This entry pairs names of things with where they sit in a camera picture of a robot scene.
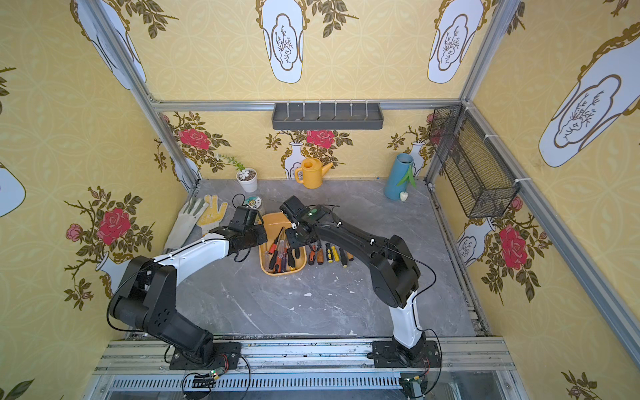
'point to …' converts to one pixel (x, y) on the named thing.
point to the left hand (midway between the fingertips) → (255, 233)
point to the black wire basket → (479, 177)
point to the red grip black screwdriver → (272, 249)
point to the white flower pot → (247, 179)
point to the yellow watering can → (310, 175)
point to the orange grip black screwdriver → (350, 257)
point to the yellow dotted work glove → (212, 216)
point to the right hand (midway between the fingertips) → (303, 233)
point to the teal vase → (397, 179)
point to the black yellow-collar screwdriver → (330, 257)
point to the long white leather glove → (184, 223)
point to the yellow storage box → (274, 223)
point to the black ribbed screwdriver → (343, 257)
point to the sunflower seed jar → (253, 202)
